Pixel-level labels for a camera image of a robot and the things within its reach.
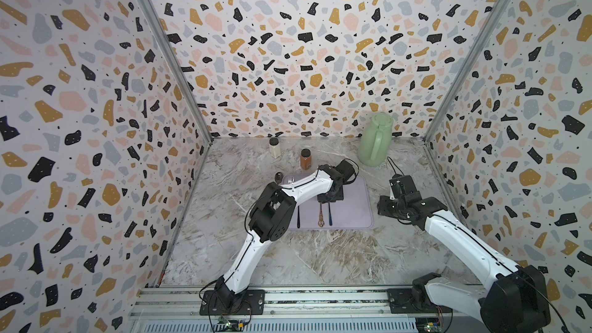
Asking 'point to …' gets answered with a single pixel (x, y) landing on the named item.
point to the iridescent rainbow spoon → (331, 220)
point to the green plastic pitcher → (375, 146)
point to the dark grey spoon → (278, 177)
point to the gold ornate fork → (321, 222)
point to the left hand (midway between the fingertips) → (337, 198)
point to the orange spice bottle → (306, 159)
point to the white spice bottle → (274, 148)
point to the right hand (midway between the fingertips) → (383, 205)
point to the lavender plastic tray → (353, 212)
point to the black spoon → (298, 217)
